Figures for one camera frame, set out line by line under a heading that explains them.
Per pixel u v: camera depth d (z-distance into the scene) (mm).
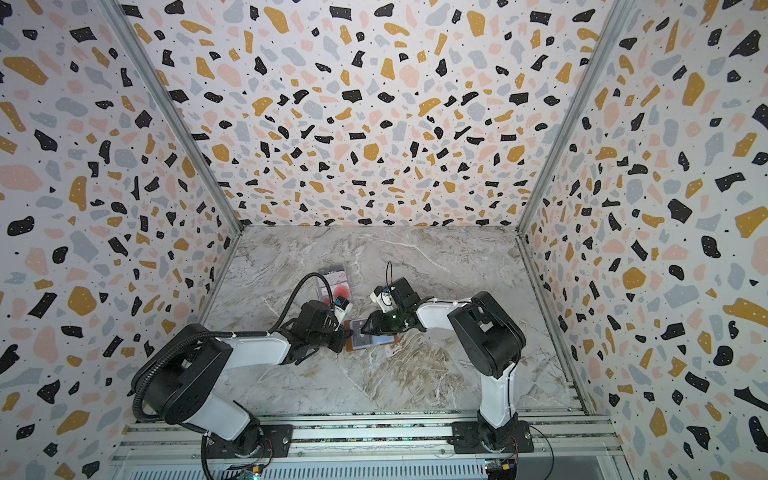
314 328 734
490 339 508
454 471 780
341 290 973
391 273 1105
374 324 840
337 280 1002
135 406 395
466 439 742
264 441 729
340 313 830
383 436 761
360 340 899
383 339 897
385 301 869
